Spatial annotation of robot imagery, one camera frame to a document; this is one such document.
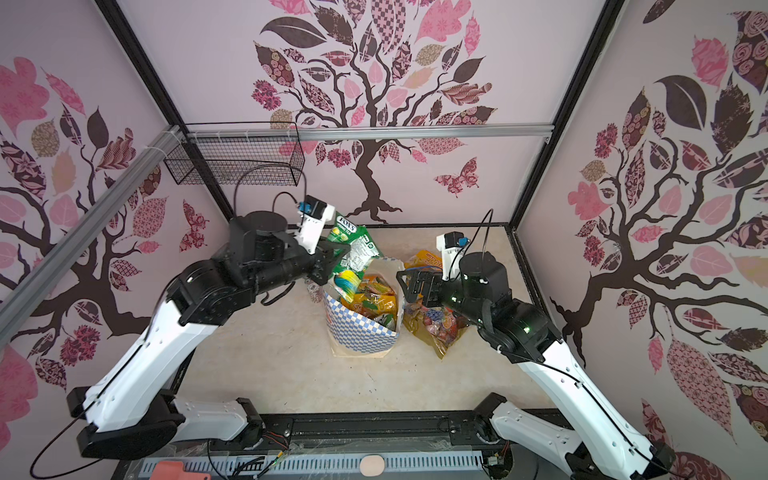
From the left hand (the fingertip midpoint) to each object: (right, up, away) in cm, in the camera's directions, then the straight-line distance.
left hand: (342, 251), depth 58 cm
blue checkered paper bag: (0, -21, +16) cm, 27 cm away
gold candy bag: (+24, -22, +27) cm, 42 cm away
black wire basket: (-40, +32, +36) cm, 63 cm away
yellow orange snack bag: (+21, -2, +43) cm, 48 cm away
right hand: (+15, -4, +3) cm, 16 cm away
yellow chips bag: (+4, -17, +33) cm, 37 cm away
